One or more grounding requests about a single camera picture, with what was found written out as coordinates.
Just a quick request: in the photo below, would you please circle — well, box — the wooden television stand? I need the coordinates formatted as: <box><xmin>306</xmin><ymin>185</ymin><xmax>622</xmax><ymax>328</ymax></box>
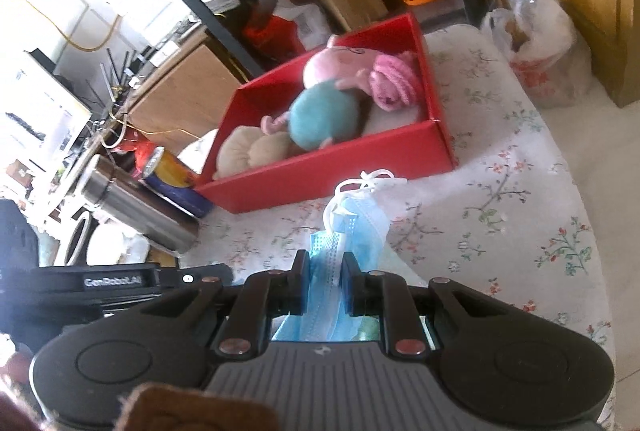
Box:
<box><xmin>50</xmin><ymin>28</ymin><xmax>251</xmax><ymax>192</ymax></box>

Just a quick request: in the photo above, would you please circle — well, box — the blue face mask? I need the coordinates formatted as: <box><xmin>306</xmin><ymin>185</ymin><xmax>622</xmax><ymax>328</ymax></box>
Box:
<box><xmin>272</xmin><ymin>168</ymin><xmax>408</xmax><ymax>343</ymax></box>

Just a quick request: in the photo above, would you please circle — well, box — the beige plush toy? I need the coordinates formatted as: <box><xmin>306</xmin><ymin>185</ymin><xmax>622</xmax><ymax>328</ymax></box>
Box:
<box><xmin>212</xmin><ymin>126</ymin><xmax>301</xmax><ymax>180</ymax></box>

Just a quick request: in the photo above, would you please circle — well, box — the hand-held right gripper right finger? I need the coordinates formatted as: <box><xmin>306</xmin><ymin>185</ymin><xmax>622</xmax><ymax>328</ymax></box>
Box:
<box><xmin>340</xmin><ymin>253</ymin><xmax>521</xmax><ymax>357</ymax></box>

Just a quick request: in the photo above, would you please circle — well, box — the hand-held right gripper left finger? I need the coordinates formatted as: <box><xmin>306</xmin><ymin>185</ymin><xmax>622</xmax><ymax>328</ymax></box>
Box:
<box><xmin>102</xmin><ymin>250</ymin><xmax>312</xmax><ymax>358</ymax></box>

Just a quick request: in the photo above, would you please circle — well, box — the pink knit hat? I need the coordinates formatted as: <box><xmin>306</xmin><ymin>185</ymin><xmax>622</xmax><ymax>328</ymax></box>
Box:
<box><xmin>367</xmin><ymin>51</ymin><xmax>425</xmax><ymax>112</ymax></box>

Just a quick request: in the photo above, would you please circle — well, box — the brown fuzzy cloth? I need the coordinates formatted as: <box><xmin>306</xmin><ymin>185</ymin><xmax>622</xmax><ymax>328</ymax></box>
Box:
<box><xmin>117</xmin><ymin>383</ymin><xmax>280</xmax><ymax>431</ymax></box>

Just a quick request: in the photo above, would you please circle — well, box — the yellow cable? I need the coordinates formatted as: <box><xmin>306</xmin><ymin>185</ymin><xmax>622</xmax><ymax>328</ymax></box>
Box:
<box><xmin>0</xmin><ymin>0</ymin><xmax>123</xmax><ymax>52</ymax></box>

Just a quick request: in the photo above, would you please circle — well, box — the pink teal pig plush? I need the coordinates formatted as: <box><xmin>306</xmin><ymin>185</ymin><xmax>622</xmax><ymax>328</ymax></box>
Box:
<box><xmin>260</xmin><ymin>35</ymin><xmax>416</xmax><ymax>151</ymax></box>

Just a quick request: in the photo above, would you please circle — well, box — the blue yellow drink can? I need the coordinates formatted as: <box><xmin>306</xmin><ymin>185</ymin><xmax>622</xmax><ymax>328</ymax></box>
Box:
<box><xmin>141</xmin><ymin>146</ymin><xmax>213</xmax><ymax>218</ymax></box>

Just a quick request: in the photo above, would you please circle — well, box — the floral tablecloth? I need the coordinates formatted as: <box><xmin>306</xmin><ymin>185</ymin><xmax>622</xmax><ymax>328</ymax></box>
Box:
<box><xmin>177</xmin><ymin>24</ymin><xmax>616</xmax><ymax>362</ymax></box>

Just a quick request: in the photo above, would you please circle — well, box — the flat screen television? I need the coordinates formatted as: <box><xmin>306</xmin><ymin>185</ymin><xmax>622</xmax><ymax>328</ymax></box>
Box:
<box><xmin>0</xmin><ymin>51</ymin><xmax>93</xmax><ymax>172</ymax></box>

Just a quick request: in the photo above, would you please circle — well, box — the black router with antennas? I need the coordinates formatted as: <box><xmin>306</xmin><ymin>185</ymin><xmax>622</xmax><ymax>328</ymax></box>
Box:
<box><xmin>97</xmin><ymin>51</ymin><xmax>146</xmax><ymax>112</ymax></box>

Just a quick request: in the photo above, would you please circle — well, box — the red cardboard box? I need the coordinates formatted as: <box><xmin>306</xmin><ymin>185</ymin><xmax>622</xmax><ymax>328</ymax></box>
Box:
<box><xmin>194</xmin><ymin>12</ymin><xmax>458</xmax><ymax>215</ymax></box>

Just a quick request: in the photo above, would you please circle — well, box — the red white plastic bag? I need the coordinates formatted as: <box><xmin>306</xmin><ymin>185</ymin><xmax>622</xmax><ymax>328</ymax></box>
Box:
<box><xmin>242</xmin><ymin>0</ymin><xmax>331</xmax><ymax>57</ymax></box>

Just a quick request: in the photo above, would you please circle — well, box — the stainless steel thermos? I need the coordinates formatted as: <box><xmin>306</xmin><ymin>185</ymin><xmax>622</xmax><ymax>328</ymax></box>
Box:
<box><xmin>75</xmin><ymin>154</ymin><xmax>201</xmax><ymax>254</ymax></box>

